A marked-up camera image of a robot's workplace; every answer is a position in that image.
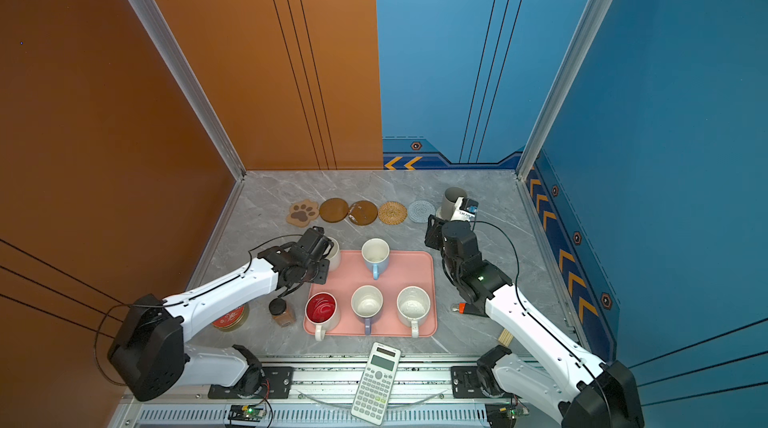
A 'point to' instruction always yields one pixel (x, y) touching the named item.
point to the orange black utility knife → (466, 308)
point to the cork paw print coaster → (300, 213)
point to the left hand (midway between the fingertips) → (321, 265)
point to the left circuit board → (247, 413)
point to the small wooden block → (505, 338)
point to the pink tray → (405, 268)
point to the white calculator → (373, 393)
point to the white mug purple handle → (367, 302)
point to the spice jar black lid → (282, 312)
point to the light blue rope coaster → (419, 211)
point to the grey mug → (450, 197)
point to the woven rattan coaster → (392, 213)
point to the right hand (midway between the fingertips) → (431, 219)
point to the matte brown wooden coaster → (334, 210)
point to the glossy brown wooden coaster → (363, 212)
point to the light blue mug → (376, 253)
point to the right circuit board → (504, 415)
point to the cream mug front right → (412, 305)
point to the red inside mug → (322, 311)
